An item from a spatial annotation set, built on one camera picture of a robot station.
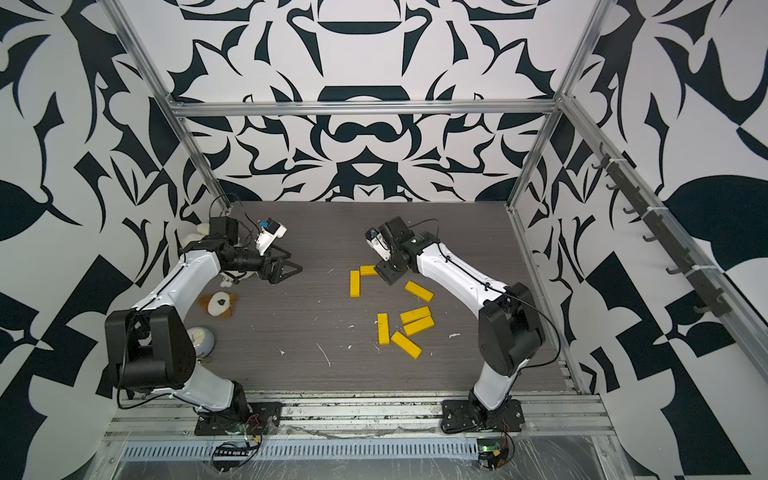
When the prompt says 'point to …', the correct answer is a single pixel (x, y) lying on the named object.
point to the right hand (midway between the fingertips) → (391, 258)
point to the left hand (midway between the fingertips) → (290, 258)
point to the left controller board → (227, 456)
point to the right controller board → (492, 452)
